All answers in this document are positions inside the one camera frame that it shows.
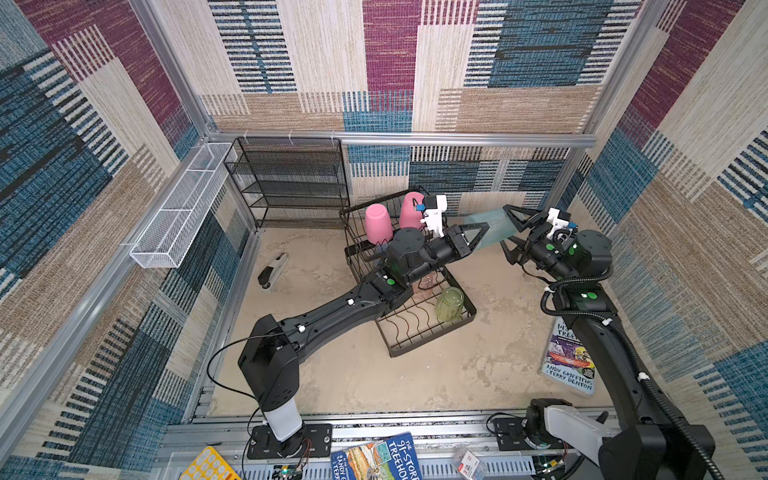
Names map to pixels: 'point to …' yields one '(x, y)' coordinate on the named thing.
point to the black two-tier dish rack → (414, 321)
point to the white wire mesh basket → (171, 232)
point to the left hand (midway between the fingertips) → (494, 229)
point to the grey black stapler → (270, 275)
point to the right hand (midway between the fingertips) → (500, 223)
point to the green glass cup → (449, 304)
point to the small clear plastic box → (468, 465)
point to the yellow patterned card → (209, 465)
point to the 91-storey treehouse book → (390, 458)
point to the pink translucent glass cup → (425, 285)
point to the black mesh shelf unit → (291, 183)
